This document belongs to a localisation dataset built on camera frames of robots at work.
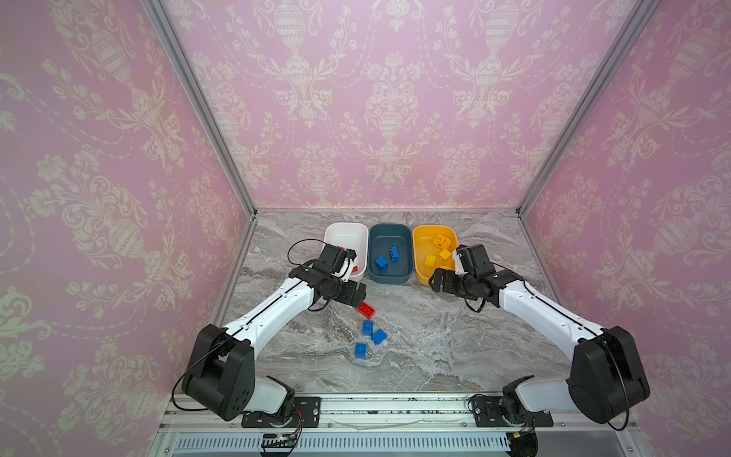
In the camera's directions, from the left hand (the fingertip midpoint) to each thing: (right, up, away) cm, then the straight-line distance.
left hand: (353, 292), depth 85 cm
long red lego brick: (-6, +12, +23) cm, 27 cm away
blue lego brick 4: (+2, -16, -4) cm, 17 cm away
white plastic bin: (-1, +17, +25) cm, 30 cm away
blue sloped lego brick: (+8, -14, +2) cm, 16 cm away
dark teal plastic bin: (+10, +17, +24) cm, 31 cm away
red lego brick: (+4, -7, +6) cm, 10 cm away
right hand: (+28, +3, +3) cm, 28 cm away
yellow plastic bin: (+29, +12, +23) cm, 39 cm away
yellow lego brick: (+27, +8, +18) cm, 33 cm away
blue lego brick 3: (+4, -11, +1) cm, 12 cm away
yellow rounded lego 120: (+32, +15, +21) cm, 41 cm away
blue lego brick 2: (+14, +10, +18) cm, 25 cm away
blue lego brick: (+9, +7, +16) cm, 20 cm away
